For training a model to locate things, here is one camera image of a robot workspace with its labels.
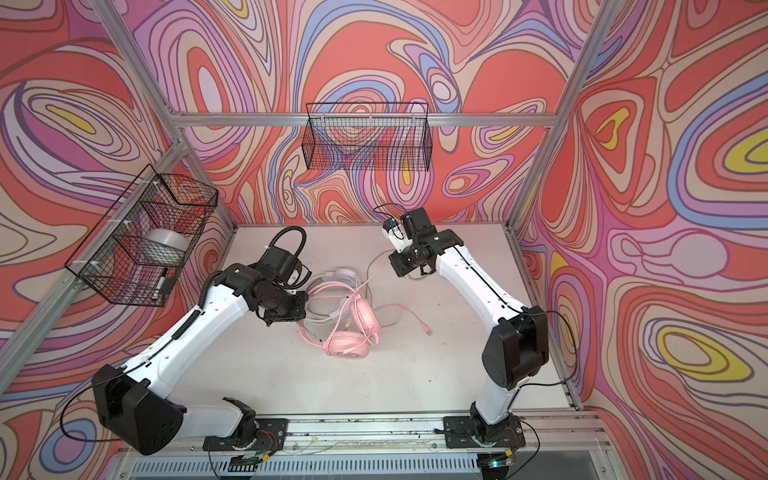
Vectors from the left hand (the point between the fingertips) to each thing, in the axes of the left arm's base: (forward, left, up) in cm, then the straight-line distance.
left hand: (310, 312), depth 77 cm
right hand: (+14, -25, +2) cm, 28 cm away
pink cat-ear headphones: (-11, -11, +6) cm, 17 cm away
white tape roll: (+9, +33, +16) cm, 38 cm away
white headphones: (+19, -1, -11) cm, 22 cm away
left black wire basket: (+11, +43, +13) cm, 46 cm away
